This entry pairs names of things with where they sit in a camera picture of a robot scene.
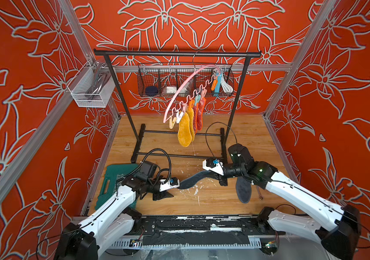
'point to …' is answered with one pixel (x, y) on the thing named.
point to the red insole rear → (200, 108)
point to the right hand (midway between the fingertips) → (202, 174)
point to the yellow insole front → (184, 135)
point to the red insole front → (195, 115)
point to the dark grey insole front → (243, 188)
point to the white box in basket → (171, 89)
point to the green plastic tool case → (113, 173)
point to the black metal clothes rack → (158, 144)
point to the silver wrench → (261, 197)
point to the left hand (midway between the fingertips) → (170, 186)
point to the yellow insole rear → (191, 114)
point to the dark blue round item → (151, 90)
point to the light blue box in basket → (217, 88)
